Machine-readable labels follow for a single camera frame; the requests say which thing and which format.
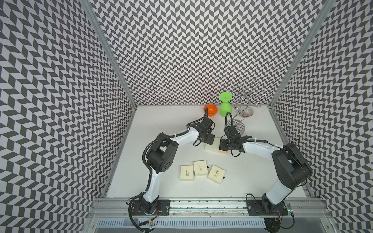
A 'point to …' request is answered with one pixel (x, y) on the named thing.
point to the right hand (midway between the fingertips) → (222, 146)
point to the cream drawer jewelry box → (215, 146)
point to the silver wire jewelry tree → (244, 101)
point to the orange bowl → (212, 109)
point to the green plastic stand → (225, 106)
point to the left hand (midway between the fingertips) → (206, 139)
